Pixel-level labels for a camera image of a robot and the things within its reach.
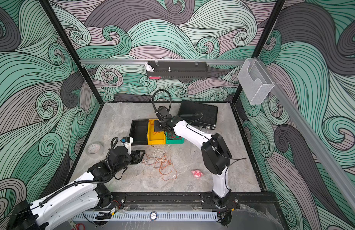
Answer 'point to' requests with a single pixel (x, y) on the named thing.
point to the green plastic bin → (173, 139)
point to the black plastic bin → (139, 131)
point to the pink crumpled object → (196, 173)
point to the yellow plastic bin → (155, 137)
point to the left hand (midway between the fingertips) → (142, 150)
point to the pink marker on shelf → (154, 77)
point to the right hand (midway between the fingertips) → (156, 125)
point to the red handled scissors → (76, 226)
